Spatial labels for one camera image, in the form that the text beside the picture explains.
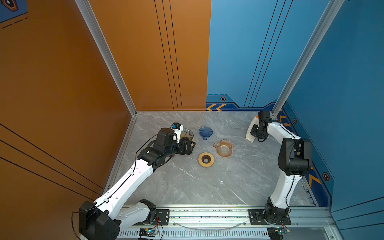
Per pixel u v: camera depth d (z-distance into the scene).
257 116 0.87
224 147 0.97
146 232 0.71
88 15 0.71
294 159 0.53
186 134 0.89
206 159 0.94
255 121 0.99
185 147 0.68
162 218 0.74
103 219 0.38
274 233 0.70
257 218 0.72
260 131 0.83
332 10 0.71
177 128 0.67
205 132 1.06
